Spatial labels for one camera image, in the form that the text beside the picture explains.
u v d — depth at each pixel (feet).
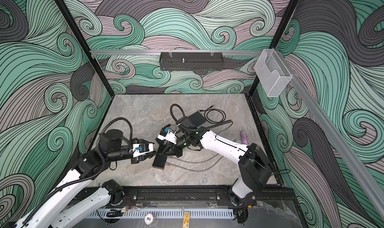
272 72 2.55
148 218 2.07
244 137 3.03
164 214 2.08
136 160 1.89
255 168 1.38
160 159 2.76
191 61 3.12
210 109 3.62
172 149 2.12
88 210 1.77
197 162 2.81
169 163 2.78
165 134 2.16
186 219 2.19
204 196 2.44
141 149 1.73
